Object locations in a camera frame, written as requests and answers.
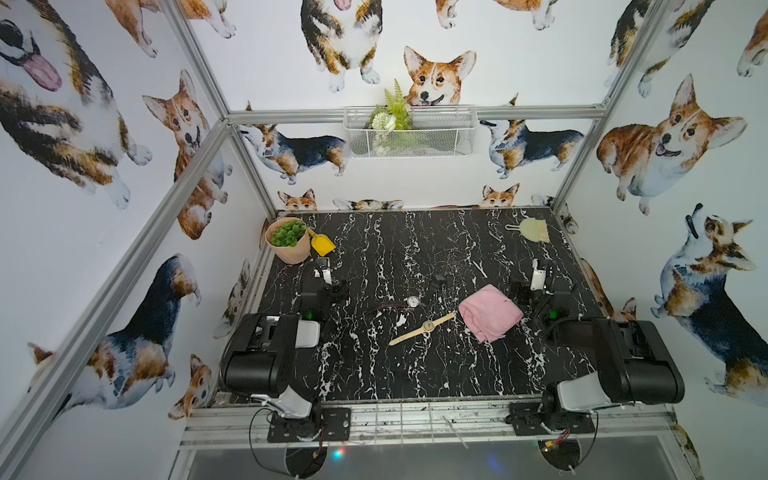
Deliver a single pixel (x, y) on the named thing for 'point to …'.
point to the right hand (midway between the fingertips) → (524, 274)
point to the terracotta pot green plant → (288, 239)
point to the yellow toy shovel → (321, 242)
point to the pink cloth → (490, 314)
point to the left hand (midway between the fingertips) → (331, 269)
